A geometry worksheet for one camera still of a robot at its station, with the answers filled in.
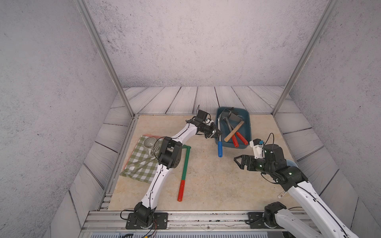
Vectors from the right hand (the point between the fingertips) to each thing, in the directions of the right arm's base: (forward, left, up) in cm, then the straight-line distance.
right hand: (242, 159), depth 75 cm
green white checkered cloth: (+6, +58, -17) cm, 61 cm away
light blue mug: (+5, -31, -13) cm, 34 cm away
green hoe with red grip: (-8, +31, -17) cm, 36 cm away
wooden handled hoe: (+22, +1, -8) cm, 24 cm away
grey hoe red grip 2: (+44, -4, -15) cm, 46 cm away
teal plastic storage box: (+31, -11, -17) cm, 37 cm away
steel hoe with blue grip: (+15, +9, -8) cm, 19 cm away
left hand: (+23, +5, -9) cm, 25 cm away
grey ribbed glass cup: (+19, +54, -16) cm, 60 cm away
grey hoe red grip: (+46, +2, -13) cm, 48 cm away
